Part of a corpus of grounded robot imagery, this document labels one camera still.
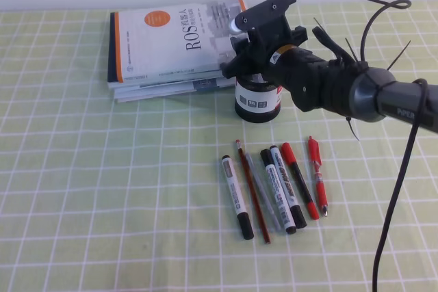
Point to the black mesh pen holder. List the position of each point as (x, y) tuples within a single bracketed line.
[(256, 100)]

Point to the grey translucent pen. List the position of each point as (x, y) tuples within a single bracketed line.
[(262, 191)]

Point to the white orange ROS book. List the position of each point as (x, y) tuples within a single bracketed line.
[(154, 46)]

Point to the grey black marker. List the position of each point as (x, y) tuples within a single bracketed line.
[(286, 184)]

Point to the lower white book stack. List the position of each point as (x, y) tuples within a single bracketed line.
[(171, 89)]

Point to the green checked tablecloth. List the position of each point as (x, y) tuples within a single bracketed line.
[(105, 196)]

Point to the red retractable pen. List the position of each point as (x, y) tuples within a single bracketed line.
[(316, 162)]

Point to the white marker black cap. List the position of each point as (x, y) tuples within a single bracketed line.
[(277, 190), (237, 198)]

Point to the red black double marker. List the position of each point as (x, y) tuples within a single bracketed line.
[(290, 159)]

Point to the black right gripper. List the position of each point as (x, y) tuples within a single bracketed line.
[(254, 53)]

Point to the white marker black cap left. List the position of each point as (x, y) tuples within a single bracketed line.
[(237, 198)]

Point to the white marker black cap middle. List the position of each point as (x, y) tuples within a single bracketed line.
[(277, 190)]

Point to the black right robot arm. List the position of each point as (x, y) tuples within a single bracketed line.
[(342, 85)]

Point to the red pencil with eraser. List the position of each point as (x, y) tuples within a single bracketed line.
[(253, 193)]

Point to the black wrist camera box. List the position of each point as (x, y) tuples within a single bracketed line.
[(261, 14)]

